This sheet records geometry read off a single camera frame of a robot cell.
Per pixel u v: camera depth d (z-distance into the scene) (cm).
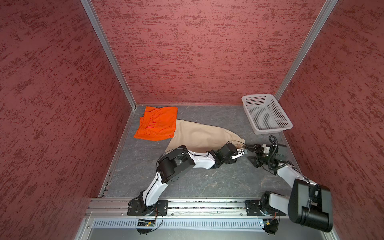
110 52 88
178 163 56
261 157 78
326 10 72
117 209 76
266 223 71
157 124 105
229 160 83
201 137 100
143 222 73
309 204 42
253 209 74
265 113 116
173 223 71
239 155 78
